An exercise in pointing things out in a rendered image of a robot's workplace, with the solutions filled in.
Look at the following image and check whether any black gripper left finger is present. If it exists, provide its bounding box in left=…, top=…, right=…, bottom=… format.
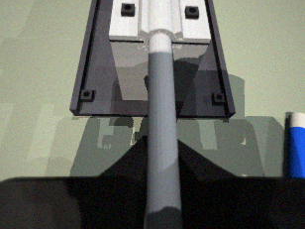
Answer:
left=0, top=136, right=148, bottom=229

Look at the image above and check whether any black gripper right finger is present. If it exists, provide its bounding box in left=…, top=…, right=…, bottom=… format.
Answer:
left=177, top=139, right=305, bottom=229

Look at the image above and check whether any grey cylindrical shaft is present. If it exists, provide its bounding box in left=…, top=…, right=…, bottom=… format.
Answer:
left=147, top=33, right=182, bottom=229

